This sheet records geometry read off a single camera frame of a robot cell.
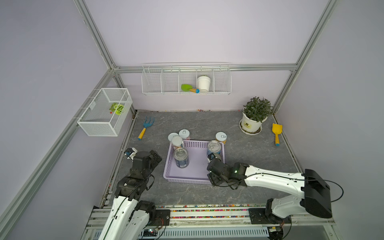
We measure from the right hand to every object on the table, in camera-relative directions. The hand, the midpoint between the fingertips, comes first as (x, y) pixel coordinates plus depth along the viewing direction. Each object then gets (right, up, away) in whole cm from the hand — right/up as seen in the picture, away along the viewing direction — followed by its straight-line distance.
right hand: (214, 172), depth 81 cm
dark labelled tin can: (+3, +8, +6) cm, 10 cm away
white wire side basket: (-61, +33, +4) cm, 69 cm away
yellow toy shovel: (+49, +23, +28) cm, 61 cm away
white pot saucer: (+27, +21, +24) cm, 42 cm away
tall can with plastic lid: (-21, +16, +7) cm, 28 cm away
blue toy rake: (-49, +26, +32) cm, 64 cm away
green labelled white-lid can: (-27, +19, +19) cm, 38 cm away
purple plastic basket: (-10, -3, +11) cm, 15 cm away
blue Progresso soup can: (+1, +13, +8) cm, 15 cm away
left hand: (-32, +9, -5) cm, 34 cm away
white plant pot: (+27, +26, +21) cm, 43 cm away
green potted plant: (+29, +36, +14) cm, 49 cm away
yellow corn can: (+7, +18, +18) cm, 27 cm away
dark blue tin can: (-19, +8, +4) cm, 21 cm away
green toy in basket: (-53, +36, +2) cm, 64 cm away
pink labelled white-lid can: (-18, +20, +20) cm, 33 cm away
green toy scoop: (-18, +51, +18) cm, 57 cm away
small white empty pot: (-6, +52, +11) cm, 54 cm away
